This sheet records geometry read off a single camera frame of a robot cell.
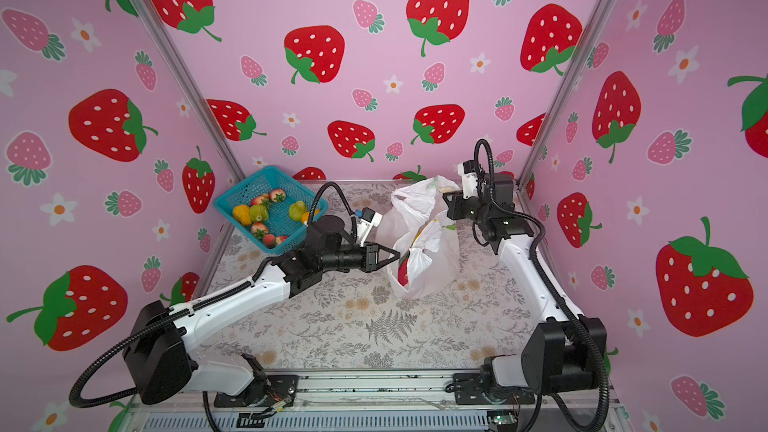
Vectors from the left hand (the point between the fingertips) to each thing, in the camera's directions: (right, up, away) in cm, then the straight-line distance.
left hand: (400, 256), depth 70 cm
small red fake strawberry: (-48, +4, +30) cm, 57 cm away
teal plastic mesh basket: (-48, +12, +41) cm, 64 cm away
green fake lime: (-50, +10, +34) cm, 61 cm away
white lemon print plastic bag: (+4, +8, +3) cm, 9 cm away
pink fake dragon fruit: (+1, -4, +5) cm, 6 cm away
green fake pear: (-36, +11, +35) cm, 52 cm away
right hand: (+12, +15, +10) cm, 22 cm away
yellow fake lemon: (-56, +9, +34) cm, 66 cm away
